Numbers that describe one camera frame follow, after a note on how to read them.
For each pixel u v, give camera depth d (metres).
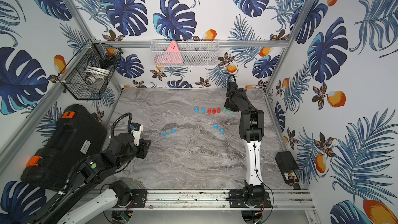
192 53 0.93
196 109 1.07
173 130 0.99
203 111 1.06
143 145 0.63
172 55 0.90
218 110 1.07
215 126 0.99
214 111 1.06
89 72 0.79
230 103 0.93
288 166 0.79
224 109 1.06
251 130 0.65
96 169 0.47
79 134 0.75
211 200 0.76
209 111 1.06
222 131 0.97
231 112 1.07
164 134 0.97
